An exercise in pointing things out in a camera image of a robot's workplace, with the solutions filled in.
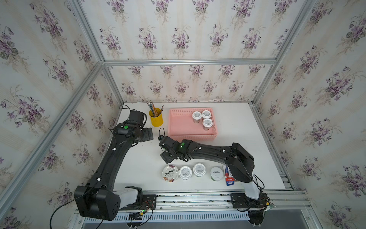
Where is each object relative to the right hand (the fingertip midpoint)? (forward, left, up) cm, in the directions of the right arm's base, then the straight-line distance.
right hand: (168, 152), depth 84 cm
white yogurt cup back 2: (+22, -25, 0) cm, 34 cm away
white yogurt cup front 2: (-9, -18, 0) cm, 21 cm away
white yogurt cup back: (+29, -18, +1) cm, 34 cm away
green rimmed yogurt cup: (-11, -28, -1) cm, 30 cm away
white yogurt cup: (+31, -25, 0) cm, 40 cm away
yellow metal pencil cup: (+24, +10, +1) cm, 26 cm away
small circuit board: (-31, +15, -8) cm, 36 cm away
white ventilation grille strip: (-31, -6, -7) cm, 32 cm away
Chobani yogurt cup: (-11, -2, -1) cm, 12 cm away
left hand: (+4, +13, +12) cm, 18 cm away
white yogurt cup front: (-12, -11, 0) cm, 16 cm away
